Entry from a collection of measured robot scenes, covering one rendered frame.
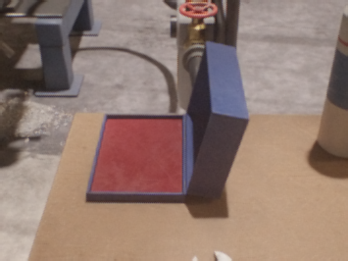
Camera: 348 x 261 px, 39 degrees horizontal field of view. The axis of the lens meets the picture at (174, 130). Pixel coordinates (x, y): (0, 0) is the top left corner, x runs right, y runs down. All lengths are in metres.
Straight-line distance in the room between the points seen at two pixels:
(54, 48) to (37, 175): 0.45
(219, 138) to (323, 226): 0.15
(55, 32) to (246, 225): 1.17
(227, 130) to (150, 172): 0.13
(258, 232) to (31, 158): 0.98
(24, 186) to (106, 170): 0.76
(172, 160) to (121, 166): 0.06
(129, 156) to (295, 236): 0.22
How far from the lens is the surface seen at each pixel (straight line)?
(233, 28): 0.91
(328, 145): 0.64
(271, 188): 0.58
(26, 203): 1.28
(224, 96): 0.51
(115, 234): 0.52
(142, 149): 0.62
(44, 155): 1.42
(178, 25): 1.01
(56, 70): 1.66
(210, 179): 0.53
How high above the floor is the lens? 0.85
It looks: 35 degrees down
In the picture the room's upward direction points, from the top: straight up
